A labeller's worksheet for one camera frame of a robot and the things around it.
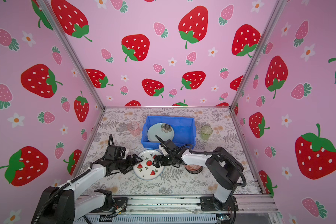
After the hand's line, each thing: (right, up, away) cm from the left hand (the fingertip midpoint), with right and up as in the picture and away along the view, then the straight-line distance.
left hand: (139, 162), depth 85 cm
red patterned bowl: (+33, -2, -6) cm, 34 cm away
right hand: (+11, 0, 0) cm, 11 cm away
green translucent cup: (+46, +18, +17) cm, 52 cm away
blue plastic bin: (+31, +19, +22) cm, 43 cm away
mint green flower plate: (+14, +19, +18) cm, 30 cm away
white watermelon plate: (+4, -5, +1) cm, 6 cm away
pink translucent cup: (-9, +20, +22) cm, 31 cm away
